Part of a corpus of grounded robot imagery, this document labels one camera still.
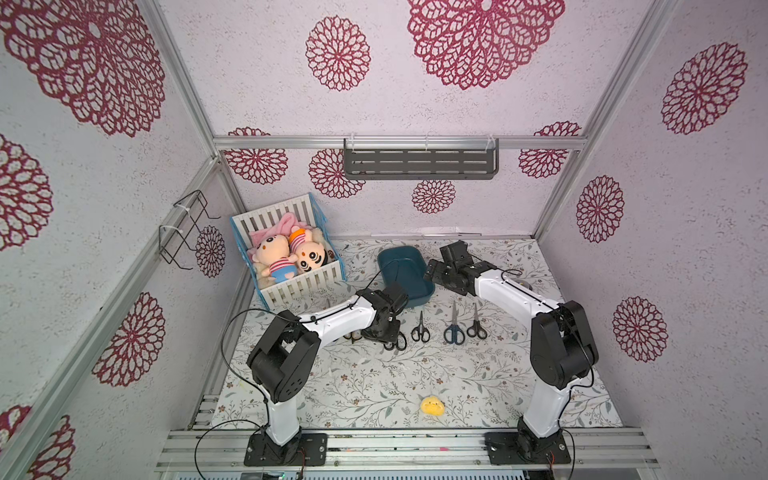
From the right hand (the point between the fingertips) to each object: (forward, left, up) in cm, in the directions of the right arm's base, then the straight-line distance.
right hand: (445, 276), depth 95 cm
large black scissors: (-20, +14, -6) cm, 25 cm away
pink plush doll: (+7, +57, +6) cm, 57 cm away
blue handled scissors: (-14, -3, -11) cm, 18 cm away
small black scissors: (-14, +8, -10) cm, 19 cm away
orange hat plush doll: (+5, +44, +4) cm, 45 cm away
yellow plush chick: (-37, +6, -8) cm, 38 cm away
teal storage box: (+15, +13, -13) cm, 23 cm away
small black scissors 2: (-12, -10, -11) cm, 20 cm away
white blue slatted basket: (+27, +49, +6) cm, 56 cm away
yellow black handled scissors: (-31, +24, +21) cm, 45 cm away
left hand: (-18, +19, -6) cm, 27 cm away
